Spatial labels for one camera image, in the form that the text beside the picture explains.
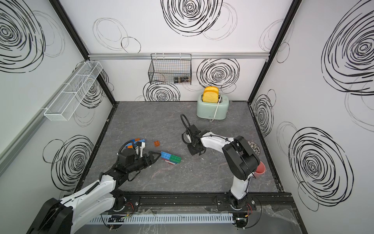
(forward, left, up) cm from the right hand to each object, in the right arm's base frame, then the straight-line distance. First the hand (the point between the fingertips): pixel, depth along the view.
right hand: (194, 150), depth 93 cm
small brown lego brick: (+5, +38, +2) cm, 39 cm away
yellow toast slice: (+30, -10, +20) cm, 38 cm away
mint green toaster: (+25, -8, +10) cm, 28 cm away
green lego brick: (-9, +11, +6) cm, 15 cm away
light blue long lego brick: (-7, +17, +7) cm, 20 cm away
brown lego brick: (+4, +25, +1) cm, 25 cm away
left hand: (-9, +21, +7) cm, 24 cm away
